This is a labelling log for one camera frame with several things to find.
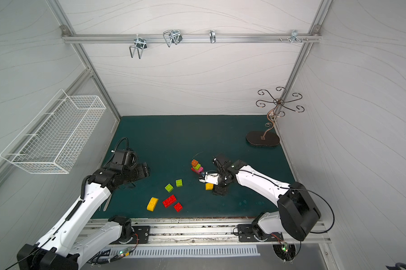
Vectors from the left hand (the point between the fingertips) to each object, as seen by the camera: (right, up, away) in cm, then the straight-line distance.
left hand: (144, 171), depth 79 cm
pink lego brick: (+27, -2, +11) cm, 29 cm away
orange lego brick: (+23, +2, +11) cm, 26 cm away
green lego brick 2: (+15, -8, +9) cm, 20 cm away
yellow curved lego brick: (+31, -10, +9) cm, 34 cm away
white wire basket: (-34, +15, -11) cm, 38 cm away
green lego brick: (+10, -10, +7) cm, 16 cm away
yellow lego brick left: (+3, -17, +2) cm, 17 cm away
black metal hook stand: (+69, +15, +29) cm, 76 cm away
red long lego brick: (+11, -15, +3) cm, 19 cm away
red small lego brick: (+16, -18, +1) cm, 24 cm away
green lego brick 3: (+25, 0, +11) cm, 27 cm away
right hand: (+36, -8, +6) cm, 37 cm away
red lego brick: (+23, -2, +11) cm, 26 cm away
